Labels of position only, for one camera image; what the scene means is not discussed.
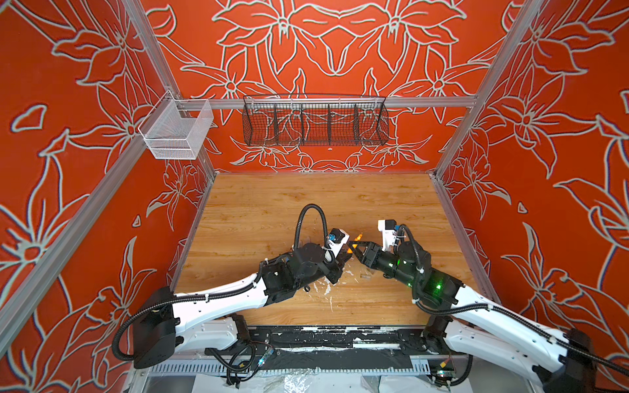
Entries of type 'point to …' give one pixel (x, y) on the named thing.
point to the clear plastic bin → (174, 128)
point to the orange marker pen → (356, 239)
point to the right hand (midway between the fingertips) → (346, 246)
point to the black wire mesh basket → (314, 120)
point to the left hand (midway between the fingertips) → (350, 251)
